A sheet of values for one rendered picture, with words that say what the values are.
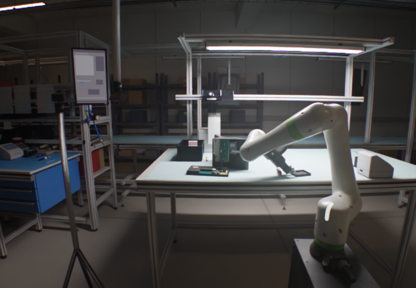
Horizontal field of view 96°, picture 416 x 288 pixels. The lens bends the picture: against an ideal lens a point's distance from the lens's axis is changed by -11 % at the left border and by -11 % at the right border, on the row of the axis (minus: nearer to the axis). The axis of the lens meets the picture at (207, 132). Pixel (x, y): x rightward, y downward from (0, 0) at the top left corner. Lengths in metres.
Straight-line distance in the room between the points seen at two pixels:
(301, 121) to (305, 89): 5.02
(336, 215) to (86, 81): 2.06
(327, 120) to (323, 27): 5.60
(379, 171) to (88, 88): 2.32
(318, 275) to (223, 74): 2.75
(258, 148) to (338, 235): 0.50
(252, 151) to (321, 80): 5.15
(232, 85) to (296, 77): 3.00
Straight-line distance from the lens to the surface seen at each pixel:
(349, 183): 1.10
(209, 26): 5.80
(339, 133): 1.06
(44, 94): 2.72
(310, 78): 6.02
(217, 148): 1.43
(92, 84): 2.17
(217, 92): 1.95
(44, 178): 2.19
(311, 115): 0.91
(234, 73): 3.23
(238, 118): 5.04
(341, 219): 0.97
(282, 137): 0.99
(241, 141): 1.42
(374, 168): 1.55
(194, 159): 1.62
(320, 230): 1.01
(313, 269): 1.02
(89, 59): 2.16
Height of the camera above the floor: 1.43
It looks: 7 degrees down
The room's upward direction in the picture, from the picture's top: straight up
